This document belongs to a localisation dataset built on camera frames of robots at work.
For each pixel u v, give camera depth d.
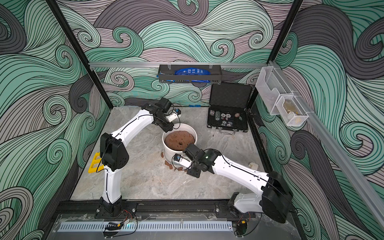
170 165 0.88
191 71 0.92
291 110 0.67
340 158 0.49
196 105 1.24
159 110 0.66
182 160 0.67
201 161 0.56
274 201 0.39
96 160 0.90
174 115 0.82
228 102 1.13
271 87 0.78
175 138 0.89
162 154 0.92
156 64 0.95
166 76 0.89
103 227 0.69
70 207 0.75
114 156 0.53
